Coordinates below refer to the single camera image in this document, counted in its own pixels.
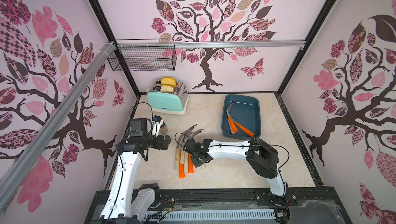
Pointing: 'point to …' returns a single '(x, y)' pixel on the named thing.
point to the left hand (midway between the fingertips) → (160, 141)
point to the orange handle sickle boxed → (248, 132)
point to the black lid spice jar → (163, 129)
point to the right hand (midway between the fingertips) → (195, 160)
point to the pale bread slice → (167, 88)
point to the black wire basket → (144, 55)
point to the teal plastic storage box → (247, 116)
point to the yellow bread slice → (168, 80)
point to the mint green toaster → (175, 102)
